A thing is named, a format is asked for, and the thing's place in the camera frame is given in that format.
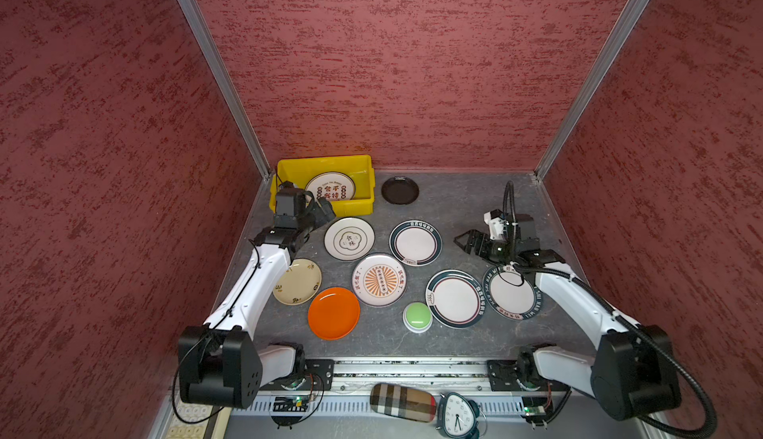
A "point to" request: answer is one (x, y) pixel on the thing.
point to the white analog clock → (457, 416)
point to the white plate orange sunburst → (379, 280)
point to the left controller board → (295, 403)
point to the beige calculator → (214, 427)
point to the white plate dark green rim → (455, 298)
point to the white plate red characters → (332, 185)
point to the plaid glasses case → (402, 401)
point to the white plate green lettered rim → (513, 293)
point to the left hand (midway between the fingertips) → (320, 216)
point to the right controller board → (534, 407)
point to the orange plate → (334, 313)
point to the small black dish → (400, 190)
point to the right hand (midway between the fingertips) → (461, 250)
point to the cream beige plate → (300, 282)
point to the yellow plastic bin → (301, 170)
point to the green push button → (417, 317)
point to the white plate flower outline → (350, 238)
